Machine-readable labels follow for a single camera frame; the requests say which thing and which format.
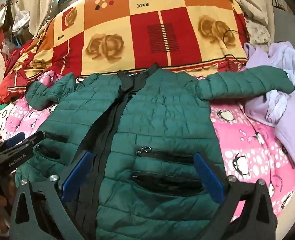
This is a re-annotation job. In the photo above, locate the cream curtain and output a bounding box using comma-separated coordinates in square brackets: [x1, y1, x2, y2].
[10, 0, 61, 40]

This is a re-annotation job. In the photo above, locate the green puffer jacket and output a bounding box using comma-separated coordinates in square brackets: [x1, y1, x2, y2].
[15, 64, 295, 240]

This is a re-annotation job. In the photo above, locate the floral pillow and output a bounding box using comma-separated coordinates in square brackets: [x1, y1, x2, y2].
[245, 17, 272, 46]

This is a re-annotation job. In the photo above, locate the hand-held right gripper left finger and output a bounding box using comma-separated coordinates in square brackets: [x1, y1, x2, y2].
[9, 151, 94, 240]

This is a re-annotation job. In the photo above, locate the red yellow checked blanket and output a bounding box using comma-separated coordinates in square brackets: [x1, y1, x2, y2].
[4, 0, 249, 103]

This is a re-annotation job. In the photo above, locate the clear plastic bag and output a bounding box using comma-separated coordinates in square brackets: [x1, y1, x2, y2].
[12, 5, 34, 34]

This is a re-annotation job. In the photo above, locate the lilac jacket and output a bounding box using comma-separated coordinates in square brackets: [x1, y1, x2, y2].
[244, 41, 295, 168]

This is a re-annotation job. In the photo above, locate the black cable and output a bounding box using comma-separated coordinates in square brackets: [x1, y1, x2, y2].
[222, 29, 248, 63]

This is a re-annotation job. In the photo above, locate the pink penguin bed sheet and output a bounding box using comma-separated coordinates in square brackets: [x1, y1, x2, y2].
[0, 69, 295, 222]

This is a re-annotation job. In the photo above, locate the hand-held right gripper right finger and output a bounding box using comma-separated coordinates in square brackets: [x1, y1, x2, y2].
[194, 152, 278, 240]

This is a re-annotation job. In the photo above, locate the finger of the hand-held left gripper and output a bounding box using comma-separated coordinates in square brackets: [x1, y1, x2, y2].
[0, 131, 46, 155]

